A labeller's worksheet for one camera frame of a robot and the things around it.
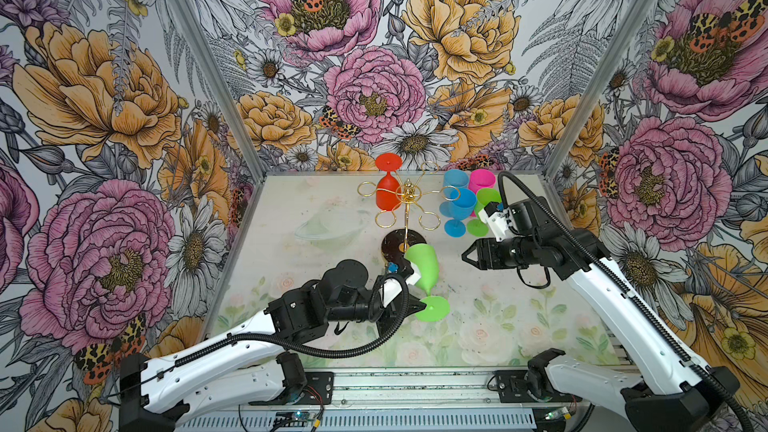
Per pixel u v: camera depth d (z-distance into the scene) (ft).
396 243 3.22
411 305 1.96
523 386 2.40
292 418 2.34
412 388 2.49
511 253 1.97
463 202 3.24
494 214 2.16
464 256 2.30
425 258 2.34
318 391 2.41
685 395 1.21
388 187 2.89
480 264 2.10
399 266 1.73
